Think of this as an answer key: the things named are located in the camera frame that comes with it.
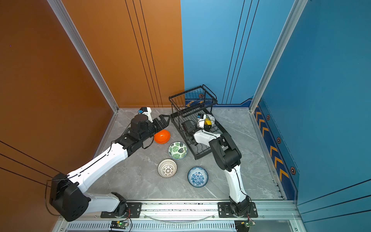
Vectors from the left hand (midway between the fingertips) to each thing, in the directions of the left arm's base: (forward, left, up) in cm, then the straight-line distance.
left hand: (167, 117), depth 78 cm
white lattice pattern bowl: (-18, +1, -27) cm, 32 cm away
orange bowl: (+3, +6, -24) cm, 25 cm away
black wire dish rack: (+4, -14, -5) cm, 15 cm away
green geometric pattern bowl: (+15, -26, -17) cm, 35 cm away
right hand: (+9, -26, -20) cm, 34 cm away
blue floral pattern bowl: (-23, -17, -27) cm, 39 cm away
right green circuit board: (-45, -39, -28) cm, 66 cm away
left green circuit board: (-45, +23, -29) cm, 59 cm away
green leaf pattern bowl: (-6, -4, -26) cm, 27 cm away
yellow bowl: (+9, -24, -15) cm, 29 cm away
